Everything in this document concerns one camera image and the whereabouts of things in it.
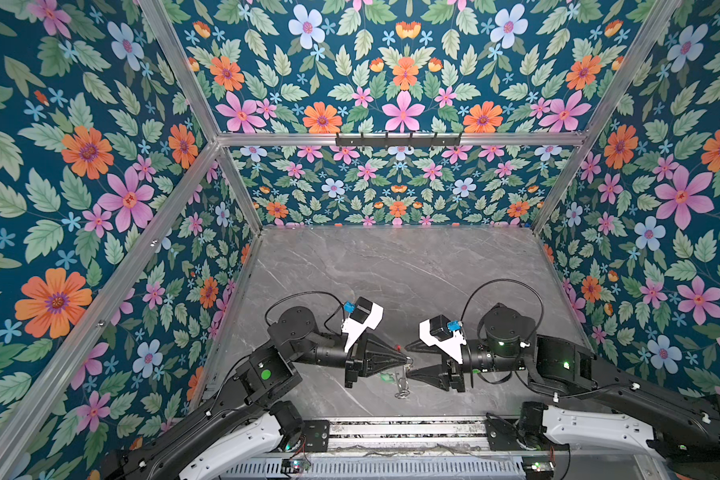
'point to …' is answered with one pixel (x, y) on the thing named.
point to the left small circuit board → (295, 465)
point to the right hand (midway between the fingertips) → (409, 357)
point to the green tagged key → (387, 377)
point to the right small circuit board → (536, 468)
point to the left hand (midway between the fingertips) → (403, 366)
